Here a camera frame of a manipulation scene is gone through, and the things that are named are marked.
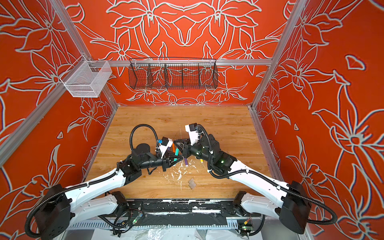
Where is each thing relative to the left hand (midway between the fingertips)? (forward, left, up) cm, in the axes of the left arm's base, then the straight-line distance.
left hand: (181, 156), depth 70 cm
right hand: (+2, +4, +7) cm, 9 cm away
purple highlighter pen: (+5, -2, -19) cm, 20 cm away
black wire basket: (+56, +11, +10) cm, 58 cm away
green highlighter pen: (0, +2, +3) cm, 4 cm away
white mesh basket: (+43, +64, +12) cm, 78 cm away
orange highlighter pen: (+1, +3, +7) cm, 7 cm away
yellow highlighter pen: (+7, -11, -19) cm, 23 cm away
